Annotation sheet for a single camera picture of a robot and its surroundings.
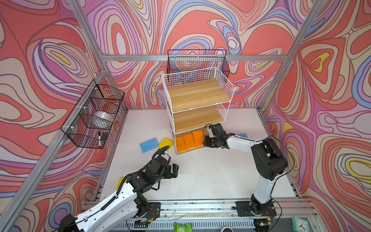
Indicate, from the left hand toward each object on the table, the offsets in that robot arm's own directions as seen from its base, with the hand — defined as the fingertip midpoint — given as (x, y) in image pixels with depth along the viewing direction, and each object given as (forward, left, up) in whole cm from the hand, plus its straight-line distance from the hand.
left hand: (174, 166), depth 79 cm
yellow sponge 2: (-15, +17, +23) cm, 32 cm away
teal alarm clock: (-26, -61, -7) cm, 67 cm away
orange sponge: (+22, -15, -4) cm, 27 cm away
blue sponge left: (+18, +18, -8) cm, 27 cm away
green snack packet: (-27, -3, -8) cm, 28 cm away
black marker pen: (+8, +37, +15) cm, 41 cm away
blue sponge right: (+26, -47, -8) cm, 55 cm away
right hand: (+18, -19, -8) cm, 27 cm away
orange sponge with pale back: (+18, -3, -7) cm, 20 cm away
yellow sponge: (+21, +8, -8) cm, 23 cm away
